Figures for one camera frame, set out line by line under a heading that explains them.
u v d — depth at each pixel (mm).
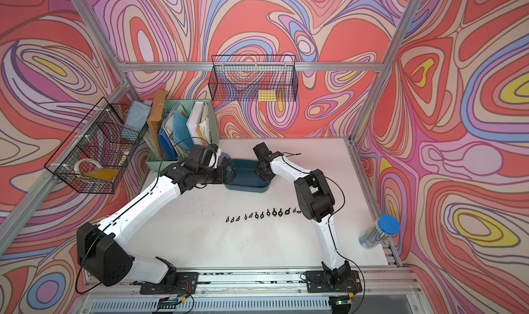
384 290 734
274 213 910
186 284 720
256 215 907
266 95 910
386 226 675
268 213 908
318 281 729
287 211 908
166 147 982
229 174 720
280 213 908
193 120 914
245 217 904
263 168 753
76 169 661
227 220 886
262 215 907
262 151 817
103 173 682
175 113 947
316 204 575
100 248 396
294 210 911
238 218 896
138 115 807
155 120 885
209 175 668
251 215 907
